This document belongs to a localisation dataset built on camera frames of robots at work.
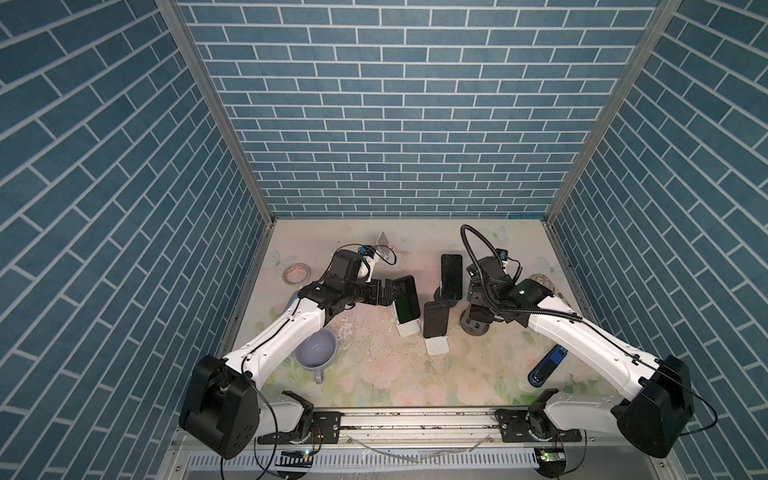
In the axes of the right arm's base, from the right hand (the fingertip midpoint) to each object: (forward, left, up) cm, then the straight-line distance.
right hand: (479, 285), depth 82 cm
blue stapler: (-15, -20, -15) cm, 30 cm away
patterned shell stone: (+12, -25, -14) cm, 31 cm away
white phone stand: (+20, +30, -6) cm, 37 cm away
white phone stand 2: (-7, +19, -16) cm, 26 cm away
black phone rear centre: (+8, +6, -8) cm, 13 cm away
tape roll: (+10, +60, -15) cm, 63 cm away
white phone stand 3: (-12, +10, -15) cm, 22 cm away
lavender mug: (-16, +45, -15) cm, 50 cm away
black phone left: (+1, +20, -13) cm, 24 cm away
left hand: (-2, +25, 0) cm, 25 cm away
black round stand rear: (0, +8, -11) cm, 14 cm away
